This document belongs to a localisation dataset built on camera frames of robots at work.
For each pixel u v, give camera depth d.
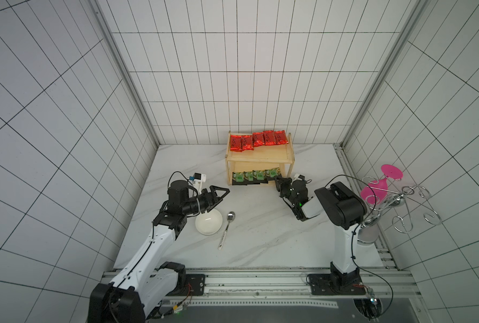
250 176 1.03
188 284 0.72
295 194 0.79
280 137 0.92
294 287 0.73
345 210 0.54
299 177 0.95
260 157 0.87
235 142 0.90
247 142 0.90
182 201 0.62
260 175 1.03
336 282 0.65
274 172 1.01
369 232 0.87
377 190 0.69
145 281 0.43
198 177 0.74
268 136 0.92
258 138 0.90
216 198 0.67
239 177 1.04
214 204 0.66
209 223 0.86
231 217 0.90
